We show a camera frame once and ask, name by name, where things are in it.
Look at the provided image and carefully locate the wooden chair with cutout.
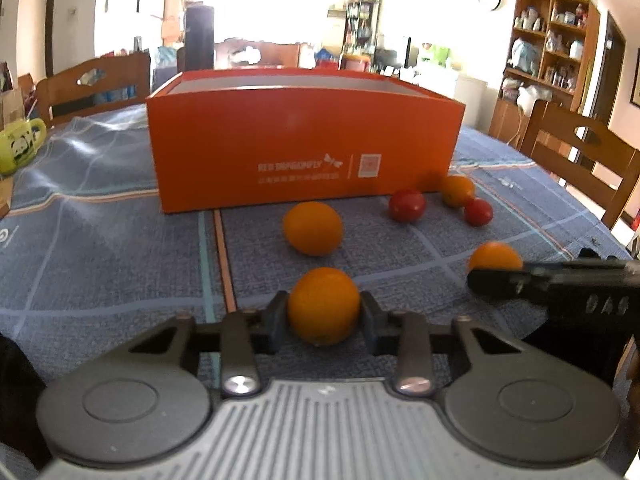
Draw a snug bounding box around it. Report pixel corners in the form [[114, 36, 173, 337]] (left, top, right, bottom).
[[34, 52, 152, 129]]

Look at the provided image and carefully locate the orange cardboard box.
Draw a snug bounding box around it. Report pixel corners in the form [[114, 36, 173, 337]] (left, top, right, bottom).
[[145, 67, 467, 215]]

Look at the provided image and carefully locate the wooden cutting board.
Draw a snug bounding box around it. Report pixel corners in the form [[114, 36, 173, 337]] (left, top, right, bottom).
[[0, 177, 15, 220]]

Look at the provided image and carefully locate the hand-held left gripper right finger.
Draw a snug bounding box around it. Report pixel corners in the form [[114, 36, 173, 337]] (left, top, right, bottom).
[[359, 291, 526, 395]]

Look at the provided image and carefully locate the wooden display shelf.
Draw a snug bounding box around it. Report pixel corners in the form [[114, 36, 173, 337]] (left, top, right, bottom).
[[489, 0, 601, 147]]

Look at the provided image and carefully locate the dark cylindrical thermos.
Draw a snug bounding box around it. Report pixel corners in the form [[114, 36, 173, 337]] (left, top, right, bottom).
[[183, 4, 216, 72]]

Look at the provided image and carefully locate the red cherry tomato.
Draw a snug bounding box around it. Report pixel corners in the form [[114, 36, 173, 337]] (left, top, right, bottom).
[[388, 188, 427, 224], [463, 197, 495, 227]]

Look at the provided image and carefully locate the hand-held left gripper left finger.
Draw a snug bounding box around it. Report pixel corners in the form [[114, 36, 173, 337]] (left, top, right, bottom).
[[127, 291, 291, 397]]

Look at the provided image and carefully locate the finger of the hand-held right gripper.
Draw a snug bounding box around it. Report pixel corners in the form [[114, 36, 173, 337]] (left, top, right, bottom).
[[466, 265, 551, 306]]

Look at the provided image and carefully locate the brown cardboard carton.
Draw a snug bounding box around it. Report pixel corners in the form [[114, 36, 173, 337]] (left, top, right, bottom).
[[0, 87, 26, 132]]

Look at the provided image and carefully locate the large orange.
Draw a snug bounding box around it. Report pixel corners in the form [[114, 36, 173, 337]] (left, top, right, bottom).
[[287, 267, 362, 347], [282, 201, 345, 257]]

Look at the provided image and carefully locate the white cabinet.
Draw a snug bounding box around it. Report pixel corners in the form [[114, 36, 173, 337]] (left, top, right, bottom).
[[452, 72, 487, 129]]

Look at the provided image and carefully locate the green panda mug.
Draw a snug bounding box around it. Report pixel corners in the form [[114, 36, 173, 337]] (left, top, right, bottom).
[[0, 117, 48, 177]]

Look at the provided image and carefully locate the small orange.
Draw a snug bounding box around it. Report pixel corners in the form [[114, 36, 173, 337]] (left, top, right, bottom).
[[439, 174, 476, 209], [467, 241, 525, 274]]

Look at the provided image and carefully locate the blue patterned tablecloth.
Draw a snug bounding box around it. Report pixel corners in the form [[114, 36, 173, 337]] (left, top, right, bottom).
[[0, 105, 634, 411]]

